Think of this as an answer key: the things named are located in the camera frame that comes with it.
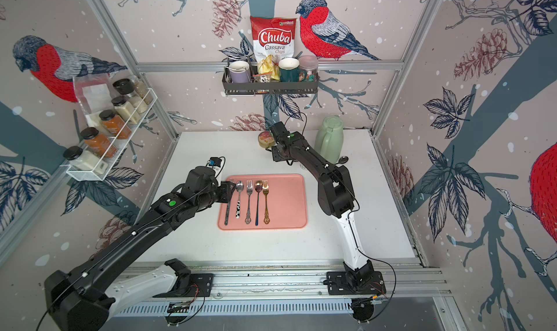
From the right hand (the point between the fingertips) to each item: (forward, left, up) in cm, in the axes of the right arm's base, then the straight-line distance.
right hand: (280, 153), depth 99 cm
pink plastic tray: (-21, -4, -9) cm, 23 cm away
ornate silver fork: (-13, +14, -9) cm, 21 cm away
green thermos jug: (0, -22, +10) cm, 24 cm away
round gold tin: (+15, +9, -6) cm, 18 cm away
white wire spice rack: (-15, +56, +21) cm, 62 cm away
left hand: (-22, +14, +11) cm, 29 cm away
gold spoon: (-13, +10, -9) cm, 18 cm away
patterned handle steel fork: (-26, +21, -9) cm, 35 cm away
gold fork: (-13, +6, -9) cm, 17 cm away
